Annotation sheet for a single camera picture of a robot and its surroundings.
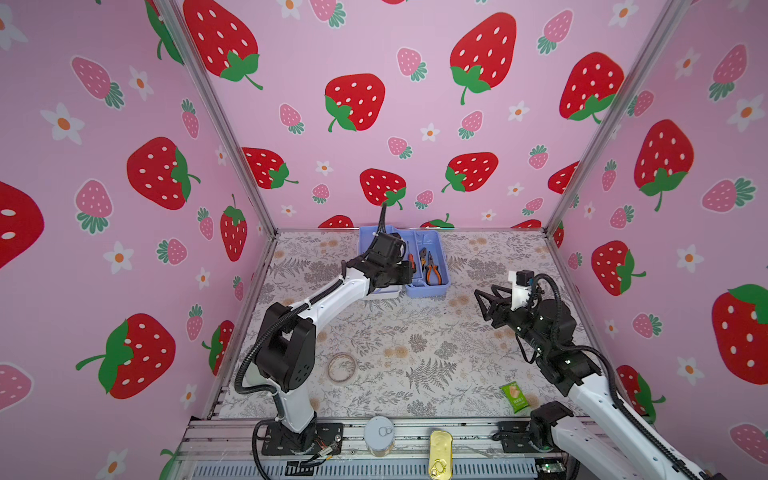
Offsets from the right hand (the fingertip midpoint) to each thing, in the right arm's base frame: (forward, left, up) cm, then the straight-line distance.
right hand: (483, 289), depth 74 cm
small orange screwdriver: (+18, +19, -14) cm, 30 cm away
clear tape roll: (-15, +37, -24) cm, 47 cm away
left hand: (+10, +18, -8) cm, 22 cm away
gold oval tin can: (-34, +8, -21) cm, 41 cm away
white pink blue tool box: (+33, +16, -23) cm, 43 cm away
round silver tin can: (-32, +23, -19) cm, 44 cm away
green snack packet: (-17, -12, -24) cm, 32 cm away
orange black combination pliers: (+23, +11, -23) cm, 34 cm away
